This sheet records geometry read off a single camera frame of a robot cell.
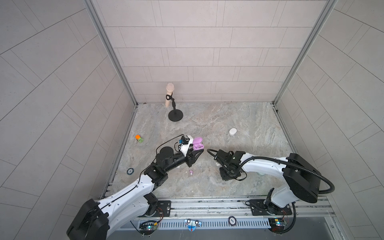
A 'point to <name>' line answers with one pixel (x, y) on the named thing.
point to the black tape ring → (130, 171)
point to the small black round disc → (232, 221)
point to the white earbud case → (232, 131)
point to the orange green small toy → (139, 138)
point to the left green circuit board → (147, 227)
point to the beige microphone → (170, 88)
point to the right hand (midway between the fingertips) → (223, 180)
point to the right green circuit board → (276, 224)
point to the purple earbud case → (197, 144)
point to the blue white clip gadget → (191, 225)
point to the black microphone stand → (174, 115)
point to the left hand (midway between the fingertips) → (203, 148)
